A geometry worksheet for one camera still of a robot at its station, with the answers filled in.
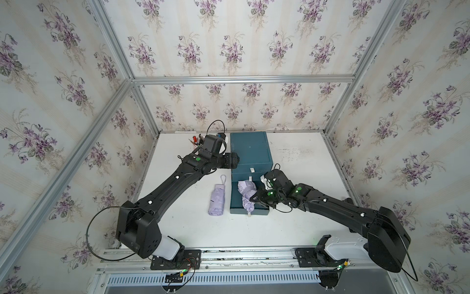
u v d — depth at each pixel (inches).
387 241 15.9
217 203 34.0
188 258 28.7
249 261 29.1
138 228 15.9
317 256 25.7
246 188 32.8
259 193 28.7
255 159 31.5
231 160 27.7
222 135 28.7
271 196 27.0
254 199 30.3
